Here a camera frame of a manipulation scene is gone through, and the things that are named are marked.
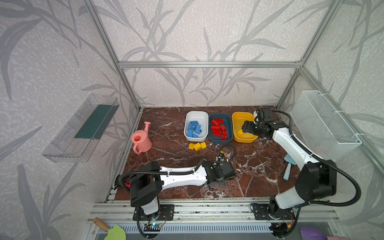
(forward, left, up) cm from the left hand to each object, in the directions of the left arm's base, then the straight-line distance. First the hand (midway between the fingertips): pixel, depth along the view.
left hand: (220, 176), depth 80 cm
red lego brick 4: (+31, -1, -3) cm, 31 cm away
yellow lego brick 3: (+22, +9, -4) cm, 24 cm away
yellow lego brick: (+22, +17, -5) cm, 28 cm away
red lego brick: (+42, -3, -3) cm, 42 cm away
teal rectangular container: (+41, -9, -3) cm, 42 cm away
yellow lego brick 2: (+20, +13, -3) cm, 24 cm away
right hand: (+26, -17, +11) cm, 33 cm away
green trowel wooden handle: (-21, +57, -4) cm, 61 cm away
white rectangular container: (+45, +10, -3) cm, 47 cm away
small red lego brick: (+35, -5, -3) cm, 36 cm away
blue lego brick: (+39, +16, -3) cm, 42 cm away
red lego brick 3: (+35, 0, -3) cm, 35 cm away
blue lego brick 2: (+33, +12, -1) cm, 35 cm away
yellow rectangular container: (+41, -17, -1) cm, 44 cm away
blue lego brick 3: (+31, +18, -2) cm, 36 cm away
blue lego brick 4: (+29, +15, -4) cm, 33 cm away
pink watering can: (+18, +45, +4) cm, 49 cm away
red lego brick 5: (+29, -6, -5) cm, 30 cm away
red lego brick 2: (+40, +1, -3) cm, 40 cm away
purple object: (-24, -40, -3) cm, 47 cm away
